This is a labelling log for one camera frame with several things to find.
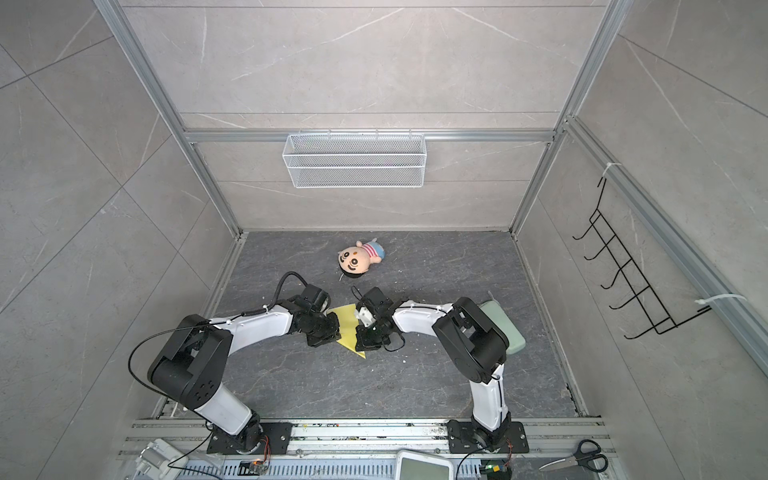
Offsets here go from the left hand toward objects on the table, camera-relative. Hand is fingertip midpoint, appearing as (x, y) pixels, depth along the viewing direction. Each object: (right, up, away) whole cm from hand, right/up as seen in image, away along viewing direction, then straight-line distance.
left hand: (343, 329), depth 91 cm
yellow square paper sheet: (+1, +2, +4) cm, 5 cm away
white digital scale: (+20, -25, -25) cm, 40 cm away
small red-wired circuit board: (-18, -28, -21) cm, 39 cm away
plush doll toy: (+2, +21, +9) cm, 23 cm away
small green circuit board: (+40, -28, -21) cm, 53 cm away
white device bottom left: (-40, -26, -22) cm, 53 cm away
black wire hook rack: (+71, +12, -28) cm, 77 cm away
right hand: (+5, -5, -1) cm, 7 cm away
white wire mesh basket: (+2, +55, +10) cm, 56 cm away
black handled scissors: (+63, -26, -20) cm, 71 cm away
